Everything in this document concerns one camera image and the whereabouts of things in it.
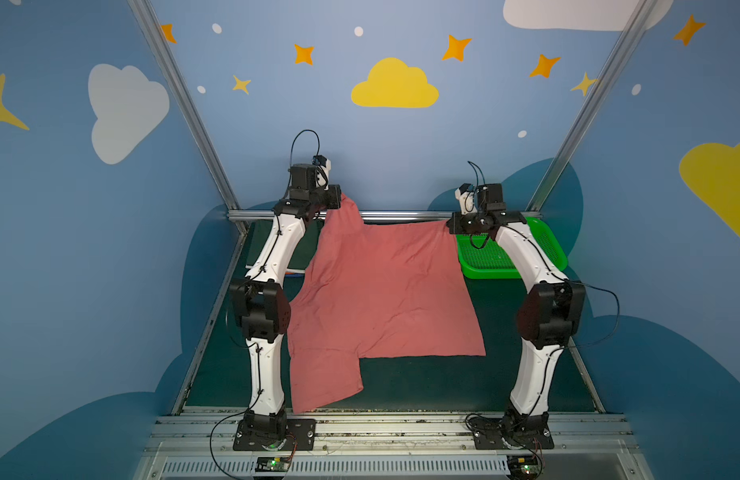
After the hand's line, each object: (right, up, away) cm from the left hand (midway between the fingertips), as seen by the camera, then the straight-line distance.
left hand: (341, 187), depth 90 cm
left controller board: (-15, -72, -18) cm, 75 cm away
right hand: (+35, -9, +4) cm, 36 cm away
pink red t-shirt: (+9, -33, +10) cm, 35 cm away
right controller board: (+48, -72, -18) cm, 88 cm away
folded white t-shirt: (-19, -26, +13) cm, 34 cm away
